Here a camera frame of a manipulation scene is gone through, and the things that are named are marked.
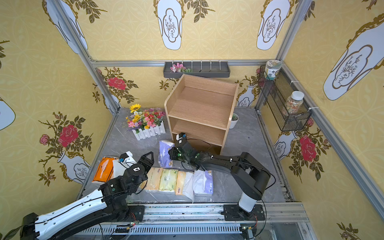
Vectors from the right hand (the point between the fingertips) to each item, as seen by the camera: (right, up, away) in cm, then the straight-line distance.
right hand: (171, 147), depth 86 cm
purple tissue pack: (+18, -17, -8) cm, 26 cm away
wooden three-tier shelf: (+16, +21, -9) cm, 29 cm away
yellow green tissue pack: (-1, -16, -6) cm, 17 cm away
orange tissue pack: (-36, -11, -4) cm, 38 cm away
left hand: (-11, -2, -8) cm, 14 cm away
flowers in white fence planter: (-17, +13, +7) cm, 23 cm away
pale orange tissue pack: (+6, -16, -5) cm, 18 cm away
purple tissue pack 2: (-4, -6, -2) cm, 7 cm away
